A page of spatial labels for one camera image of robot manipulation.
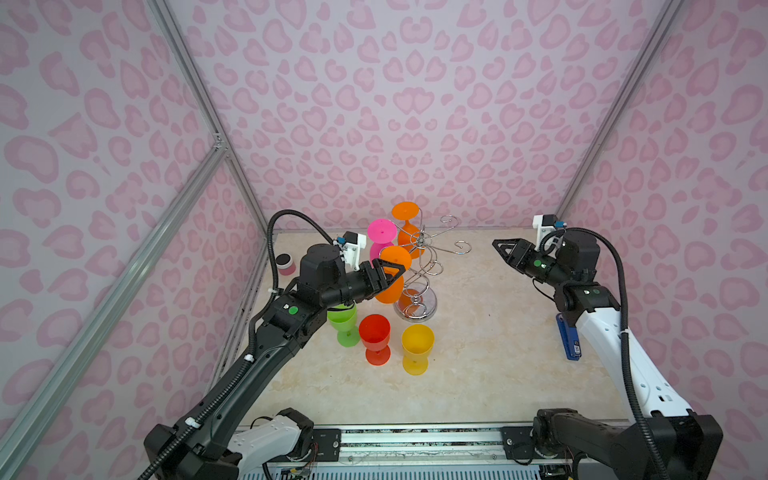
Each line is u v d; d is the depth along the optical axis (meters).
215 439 0.39
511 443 0.73
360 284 0.59
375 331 0.79
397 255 0.70
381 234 0.75
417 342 0.80
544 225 0.67
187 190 0.77
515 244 0.67
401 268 0.64
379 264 0.60
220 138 0.90
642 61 0.77
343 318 0.78
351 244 0.62
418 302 0.98
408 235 0.76
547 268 0.62
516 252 0.67
